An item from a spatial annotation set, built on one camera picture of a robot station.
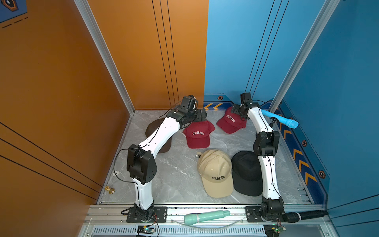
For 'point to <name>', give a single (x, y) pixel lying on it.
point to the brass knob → (111, 190)
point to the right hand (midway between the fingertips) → (238, 111)
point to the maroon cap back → (230, 122)
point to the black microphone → (294, 217)
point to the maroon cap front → (197, 134)
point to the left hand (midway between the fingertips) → (201, 113)
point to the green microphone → (193, 218)
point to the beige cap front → (214, 167)
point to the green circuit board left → (145, 229)
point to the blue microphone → (286, 122)
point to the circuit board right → (273, 230)
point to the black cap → (246, 173)
